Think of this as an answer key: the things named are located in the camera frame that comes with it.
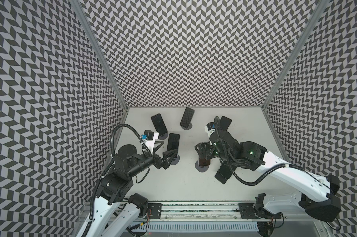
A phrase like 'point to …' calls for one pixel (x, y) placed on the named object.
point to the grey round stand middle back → (189, 128)
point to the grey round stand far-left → (163, 136)
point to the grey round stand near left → (175, 160)
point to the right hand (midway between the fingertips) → (203, 149)
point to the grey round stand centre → (200, 168)
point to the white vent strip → (227, 227)
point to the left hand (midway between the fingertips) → (170, 148)
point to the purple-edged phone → (159, 124)
